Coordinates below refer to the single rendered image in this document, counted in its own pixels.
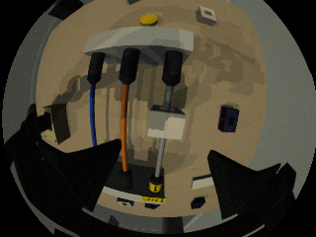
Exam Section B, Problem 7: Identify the yellow flat disc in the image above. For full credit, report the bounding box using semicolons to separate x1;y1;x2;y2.
139;15;158;27

